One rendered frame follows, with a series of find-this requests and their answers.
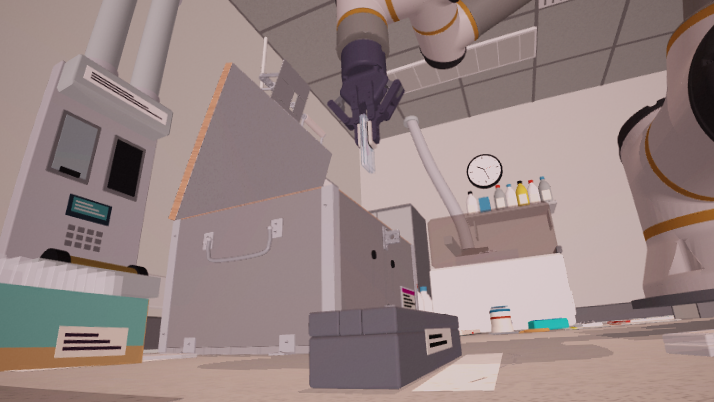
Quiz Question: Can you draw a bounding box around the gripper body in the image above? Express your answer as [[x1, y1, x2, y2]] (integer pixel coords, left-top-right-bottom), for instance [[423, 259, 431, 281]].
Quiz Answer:
[[339, 38, 391, 113]]

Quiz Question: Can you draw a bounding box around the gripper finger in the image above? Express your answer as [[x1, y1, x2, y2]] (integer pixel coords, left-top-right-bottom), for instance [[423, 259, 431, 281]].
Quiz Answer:
[[326, 93, 365, 133], [367, 79, 407, 146]]

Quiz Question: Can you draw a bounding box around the grey hasp plate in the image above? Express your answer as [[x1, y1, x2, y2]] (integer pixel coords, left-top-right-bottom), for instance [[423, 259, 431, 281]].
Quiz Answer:
[[270, 59, 311, 122]]

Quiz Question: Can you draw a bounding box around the grey chest lid wood rim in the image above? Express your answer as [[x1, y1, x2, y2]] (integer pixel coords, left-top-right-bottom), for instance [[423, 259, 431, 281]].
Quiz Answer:
[[168, 61, 334, 222]]

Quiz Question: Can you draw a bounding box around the grey carrier chest body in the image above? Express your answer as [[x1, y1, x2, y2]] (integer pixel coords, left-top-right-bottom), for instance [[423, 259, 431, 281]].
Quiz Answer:
[[157, 179, 418, 357]]

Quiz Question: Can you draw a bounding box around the white jar blue lid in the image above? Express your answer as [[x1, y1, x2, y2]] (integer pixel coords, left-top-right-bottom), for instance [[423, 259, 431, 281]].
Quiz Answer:
[[489, 304, 514, 335]]

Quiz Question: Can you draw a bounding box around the ceiling light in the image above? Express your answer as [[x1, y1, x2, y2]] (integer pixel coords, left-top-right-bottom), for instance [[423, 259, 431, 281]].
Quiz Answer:
[[386, 26, 539, 80]]

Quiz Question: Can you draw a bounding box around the grey cabinet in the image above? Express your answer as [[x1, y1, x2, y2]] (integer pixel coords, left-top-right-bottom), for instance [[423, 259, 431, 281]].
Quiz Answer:
[[369, 202, 432, 297]]

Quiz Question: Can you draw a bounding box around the white counter with beige hood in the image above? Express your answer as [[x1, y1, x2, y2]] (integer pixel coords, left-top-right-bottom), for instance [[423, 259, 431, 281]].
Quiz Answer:
[[426, 213, 577, 335]]

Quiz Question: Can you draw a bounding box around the dark grey grooved block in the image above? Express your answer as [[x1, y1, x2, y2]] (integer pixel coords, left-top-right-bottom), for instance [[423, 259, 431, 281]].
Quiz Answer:
[[307, 304, 464, 391]]

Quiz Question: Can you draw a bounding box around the teal tray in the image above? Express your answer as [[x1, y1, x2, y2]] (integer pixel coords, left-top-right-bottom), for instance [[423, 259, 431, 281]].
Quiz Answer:
[[526, 317, 571, 332]]

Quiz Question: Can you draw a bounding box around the white paper sheet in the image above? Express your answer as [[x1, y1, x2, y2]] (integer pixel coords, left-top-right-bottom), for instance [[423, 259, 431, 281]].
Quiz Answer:
[[412, 351, 505, 393]]

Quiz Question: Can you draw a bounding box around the grey machine with two pipes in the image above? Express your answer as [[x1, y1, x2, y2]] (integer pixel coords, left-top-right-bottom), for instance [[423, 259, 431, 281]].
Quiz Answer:
[[0, 0, 183, 278]]

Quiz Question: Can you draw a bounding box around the teal and tan cabinet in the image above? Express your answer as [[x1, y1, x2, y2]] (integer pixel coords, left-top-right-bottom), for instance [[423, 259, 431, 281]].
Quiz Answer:
[[0, 255, 164, 373]]

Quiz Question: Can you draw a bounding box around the white lid handle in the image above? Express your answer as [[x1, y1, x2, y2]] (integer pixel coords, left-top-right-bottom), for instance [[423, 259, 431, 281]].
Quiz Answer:
[[299, 113, 329, 142]]

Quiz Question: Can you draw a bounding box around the white knurled hasp handle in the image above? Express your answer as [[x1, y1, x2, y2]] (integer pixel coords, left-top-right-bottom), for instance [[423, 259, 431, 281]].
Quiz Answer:
[[258, 36, 281, 91]]

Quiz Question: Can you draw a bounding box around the grey extraction hose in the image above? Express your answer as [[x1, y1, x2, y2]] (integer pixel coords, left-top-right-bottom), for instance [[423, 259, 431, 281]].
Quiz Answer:
[[403, 114, 477, 253]]

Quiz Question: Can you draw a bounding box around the round wall clock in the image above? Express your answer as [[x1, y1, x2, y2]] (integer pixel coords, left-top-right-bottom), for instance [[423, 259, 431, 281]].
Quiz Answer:
[[465, 153, 504, 190]]

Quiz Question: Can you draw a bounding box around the wall shelf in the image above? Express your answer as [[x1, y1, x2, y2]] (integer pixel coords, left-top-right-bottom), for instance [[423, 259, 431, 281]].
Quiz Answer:
[[463, 200, 559, 232]]

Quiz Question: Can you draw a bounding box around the white chest carry handle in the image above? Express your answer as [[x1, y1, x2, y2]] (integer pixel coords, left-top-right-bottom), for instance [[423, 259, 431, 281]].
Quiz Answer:
[[201, 217, 284, 264]]

